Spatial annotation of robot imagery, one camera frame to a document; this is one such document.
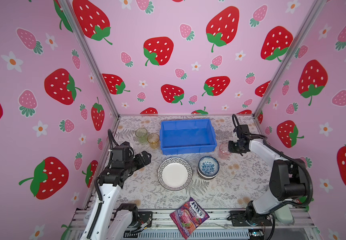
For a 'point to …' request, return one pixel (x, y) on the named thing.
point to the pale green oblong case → (284, 215)
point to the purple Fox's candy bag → (188, 217)
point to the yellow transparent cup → (153, 139)
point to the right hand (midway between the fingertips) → (231, 148)
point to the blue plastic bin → (182, 136)
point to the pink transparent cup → (224, 151)
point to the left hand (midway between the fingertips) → (144, 157)
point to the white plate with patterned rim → (175, 174)
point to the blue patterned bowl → (208, 166)
